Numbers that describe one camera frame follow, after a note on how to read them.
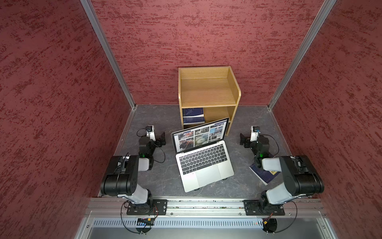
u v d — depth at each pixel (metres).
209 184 0.81
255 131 0.81
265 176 0.85
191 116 0.90
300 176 0.45
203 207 0.76
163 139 0.85
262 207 0.67
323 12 0.72
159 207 0.74
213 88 0.85
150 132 0.79
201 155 0.83
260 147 0.73
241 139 0.87
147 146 0.73
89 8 0.71
